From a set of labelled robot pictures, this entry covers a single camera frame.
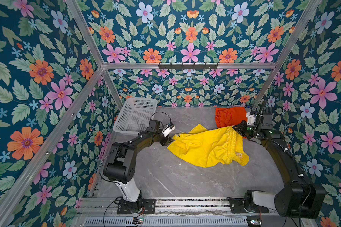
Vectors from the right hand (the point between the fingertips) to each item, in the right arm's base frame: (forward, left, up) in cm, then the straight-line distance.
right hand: (233, 125), depth 80 cm
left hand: (+4, +37, -13) cm, 39 cm away
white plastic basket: (+27, +69, -21) cm, 77 cm away
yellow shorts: (-5, +17, -18) cm, 25 cm away
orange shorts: (+24, -9, -20) cm, 32 cm away
